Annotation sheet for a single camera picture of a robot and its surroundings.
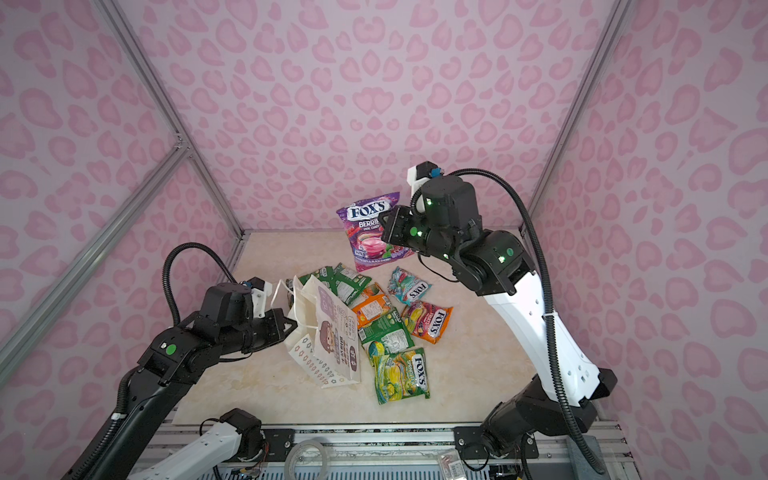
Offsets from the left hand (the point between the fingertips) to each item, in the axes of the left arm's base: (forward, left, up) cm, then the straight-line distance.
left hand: (299, 319), depth 68 cm
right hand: (+9, -19, +23) cm, 31 cm away
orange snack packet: (+18, -15, -23) cm, 33 cm away
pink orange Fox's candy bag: (+10, -31, -22) cm, 40 cm away
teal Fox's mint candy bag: (+22, -26, -22) cm, 40 cm away
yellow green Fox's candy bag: (-6, -23, -22) cm, 32 cm away
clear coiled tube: (-25, +3, -21) cm, 33 cm away
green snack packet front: (+7, -20, -23) cm, 31 cm away
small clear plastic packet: (-26, -34, -22) cm, 48 cm away
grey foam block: (-27, -64, -22) cm, 73 cm away
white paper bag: (-3, -6, 0) cm, 6 cm away
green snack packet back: (+26, -3, -22) cm, 34 cm away
